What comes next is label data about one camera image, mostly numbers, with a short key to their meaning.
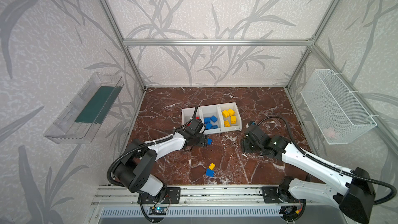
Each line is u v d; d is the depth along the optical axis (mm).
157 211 709
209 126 966
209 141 912
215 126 963
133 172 432
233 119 990
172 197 732
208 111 1050
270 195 735
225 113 1008
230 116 1019
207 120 963
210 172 807
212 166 824
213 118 1018
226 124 961
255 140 609
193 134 696
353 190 395
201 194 752
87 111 691
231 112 1021
